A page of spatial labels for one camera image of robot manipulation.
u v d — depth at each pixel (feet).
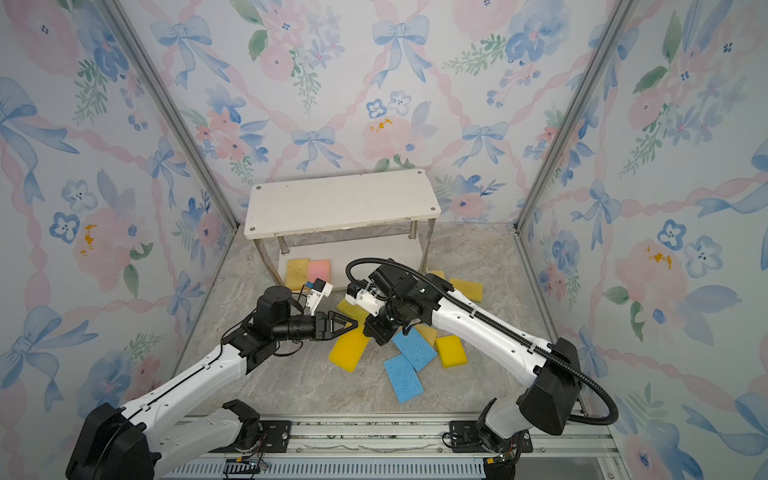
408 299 1.68
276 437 2.45
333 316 2.23
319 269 3.14
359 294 2.13
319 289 2.33
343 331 2.25
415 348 2.81
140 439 1.33
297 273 3.14
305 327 2.18
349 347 2.31
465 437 2.40
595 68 2.52
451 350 2.87
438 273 1.76
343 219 2.45
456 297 1.61
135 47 2.42
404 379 2.69
